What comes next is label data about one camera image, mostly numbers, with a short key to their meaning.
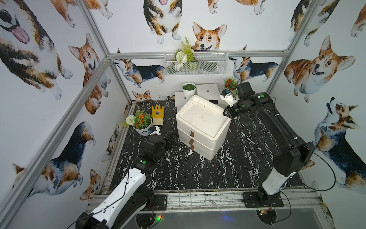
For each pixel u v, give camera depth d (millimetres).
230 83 930
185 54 817
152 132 704
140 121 893
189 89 954
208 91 957
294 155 434
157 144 583
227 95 715
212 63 926
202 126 765
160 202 734
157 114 1099
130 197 492
